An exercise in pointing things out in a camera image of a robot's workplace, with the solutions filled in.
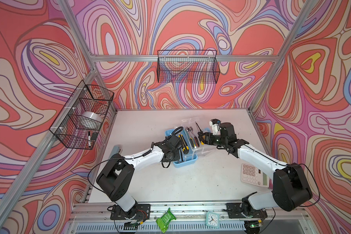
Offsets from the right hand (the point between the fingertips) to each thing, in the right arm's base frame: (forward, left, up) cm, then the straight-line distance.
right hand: (202, 139), depth 86 cm
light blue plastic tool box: (-5, +6, +2) cm, 8 cm away
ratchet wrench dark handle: (-1, +4, +2) cm, 5 cm away
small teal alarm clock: (-39, -1, -12) cm, 41 cm away
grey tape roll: (0, +57, +22) cm, 61 cm away
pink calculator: (-18, -28, -12) cm, 35 cm away
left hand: (-6, +15, -8) cm, 18 cm away
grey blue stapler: (-1, +55, -7) cm, 55 cm away
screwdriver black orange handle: (+3, +1, +2) cm, 4 cm away
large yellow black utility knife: (-4, +10, -3) cm, 11 cm away
